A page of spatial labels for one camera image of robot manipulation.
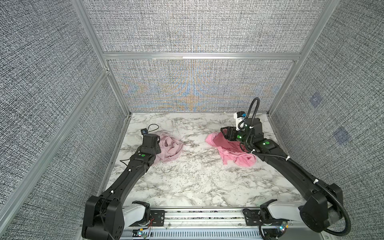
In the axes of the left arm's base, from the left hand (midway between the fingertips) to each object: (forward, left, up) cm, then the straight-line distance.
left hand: (152, 144), depth 86 cm
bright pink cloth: (-3, -46, -5) cm, 47 cm away
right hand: (+1, -40, +11) cm, 42 cm away
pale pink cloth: (0, -10, -5) cm, 11 cm away
